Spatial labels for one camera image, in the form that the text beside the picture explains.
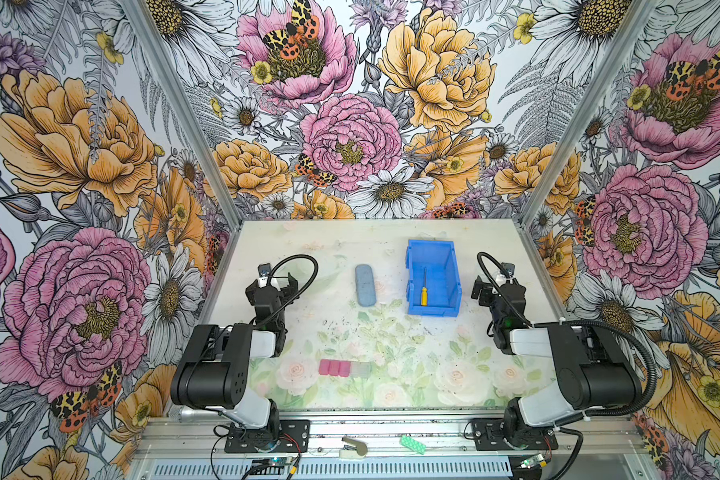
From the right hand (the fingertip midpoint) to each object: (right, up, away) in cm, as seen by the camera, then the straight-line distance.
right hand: (494, 285), depth 94 cm
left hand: (-67, +1, -1) cm, 67 cm away
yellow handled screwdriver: (-21, -5, +5) cm, 22 cm away
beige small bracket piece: (-42, -36, -23) cm, 60 cm away
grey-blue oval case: (-40, -1, +6) cm, 40 cm away
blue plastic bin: (-13, +1, +11) cm, 17 cm away
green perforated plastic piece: (-28, -35, -22) cm, 50 cm away
